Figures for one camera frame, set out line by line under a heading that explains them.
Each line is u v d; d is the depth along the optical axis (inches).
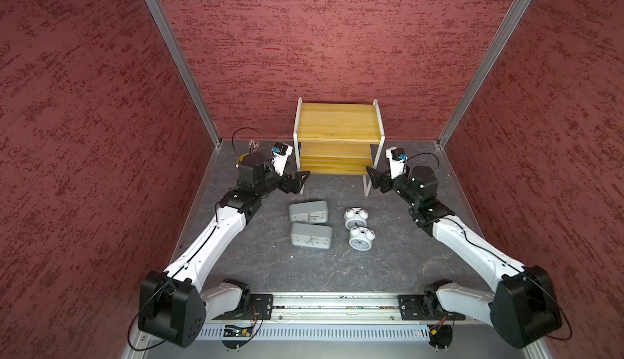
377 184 28.7
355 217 33.6
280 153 25.8
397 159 26.2
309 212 34.4
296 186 27.4
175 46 33.7
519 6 30.1
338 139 30.1
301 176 27.0
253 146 38.0
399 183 27.4
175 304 15.1
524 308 15.6
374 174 30.3
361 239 32.0
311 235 32.7
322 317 29.2
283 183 27.2
